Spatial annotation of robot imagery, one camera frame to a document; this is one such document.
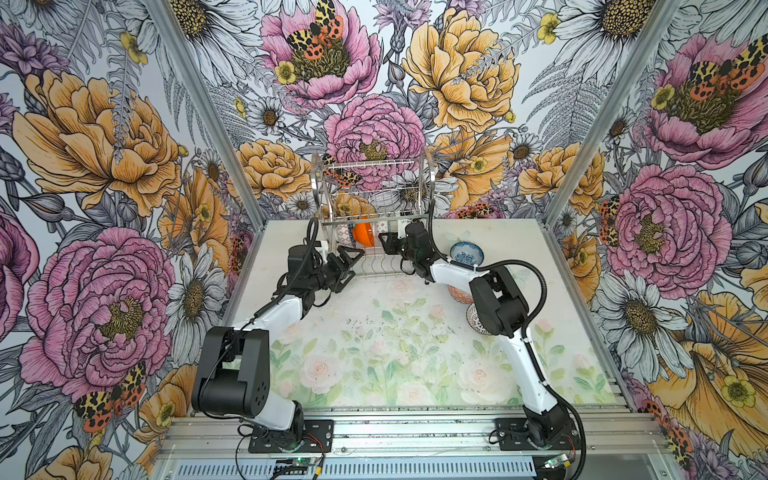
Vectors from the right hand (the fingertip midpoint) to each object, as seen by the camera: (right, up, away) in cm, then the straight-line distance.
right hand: (383, 240), depth 103 cm
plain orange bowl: (-7, +2, -1) cm, 7 cm away
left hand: (-6, -8, -16) cm, 19 cm away
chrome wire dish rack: (-10, +17, +16) cm, 25 cm away
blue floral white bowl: (+30, -4, +7) cm, 31 cm away
